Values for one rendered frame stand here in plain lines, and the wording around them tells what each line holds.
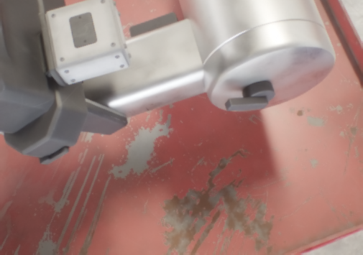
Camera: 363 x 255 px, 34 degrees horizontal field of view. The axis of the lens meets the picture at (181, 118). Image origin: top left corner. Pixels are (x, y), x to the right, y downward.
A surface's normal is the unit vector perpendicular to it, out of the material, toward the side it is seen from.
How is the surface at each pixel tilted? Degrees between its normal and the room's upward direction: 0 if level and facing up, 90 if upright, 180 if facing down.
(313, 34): 37
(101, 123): 84
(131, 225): 0
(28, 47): 54
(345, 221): 0
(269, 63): 84
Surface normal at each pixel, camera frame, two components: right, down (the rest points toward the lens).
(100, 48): -0.13, -0.36
